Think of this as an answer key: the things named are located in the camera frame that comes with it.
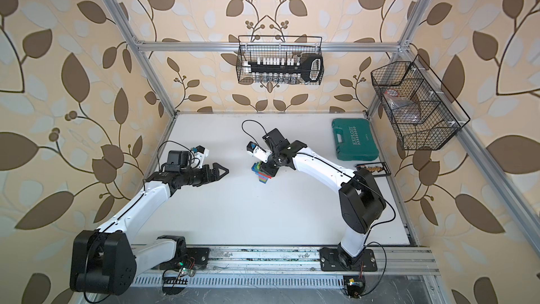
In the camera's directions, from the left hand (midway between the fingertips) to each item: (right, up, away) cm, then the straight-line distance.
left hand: (220, 172), depth 83 cm
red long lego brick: (+18, -2, +3) cm, 18 cm away
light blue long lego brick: (+13, +1, +4) cm, 13 cm away
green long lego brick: (+17, -1, +2) cm, 17 cm away
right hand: (+18, +3, +4) cm, 18 cm away
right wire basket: (+75, +22, -10) cm, 79 cm away
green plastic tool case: (+61, +13, +19) cm, 65 cm away
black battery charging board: (+69, -1, +13) cm, 70 cm away
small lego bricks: (+16, -4, +6) cm, 18 cm away
